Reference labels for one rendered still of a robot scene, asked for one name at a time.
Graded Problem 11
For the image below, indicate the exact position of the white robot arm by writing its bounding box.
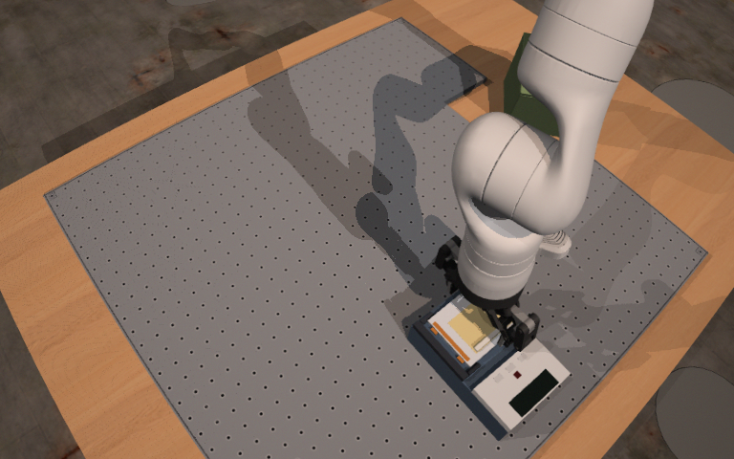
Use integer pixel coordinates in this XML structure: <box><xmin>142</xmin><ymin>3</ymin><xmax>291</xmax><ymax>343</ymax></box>
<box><xmin>452</xmin><ymin>0</ymin><xmax>654</xmax><ymax>300</ymax></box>

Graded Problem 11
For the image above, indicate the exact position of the white bar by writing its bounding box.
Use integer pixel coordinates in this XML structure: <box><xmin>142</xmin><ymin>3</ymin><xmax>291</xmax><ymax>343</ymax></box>
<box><xmin>474</xmin><ymin>329</ymin><xmax>500</xmax><ymax>352</ymax></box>

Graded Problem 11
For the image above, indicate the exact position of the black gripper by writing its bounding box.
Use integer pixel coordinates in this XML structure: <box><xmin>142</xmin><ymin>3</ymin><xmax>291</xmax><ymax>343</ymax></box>
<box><xmin>435</xmin><ymin>235</ymin><xmax>540</xmax><ymax>352</ymax></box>

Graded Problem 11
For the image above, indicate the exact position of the dark blue and white dock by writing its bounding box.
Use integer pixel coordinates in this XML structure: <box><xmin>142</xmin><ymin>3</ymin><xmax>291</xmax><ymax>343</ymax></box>
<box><xmin>407</xmin><ymin>290</ymin><xmax>571</xmax><ymax>441</ymax></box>

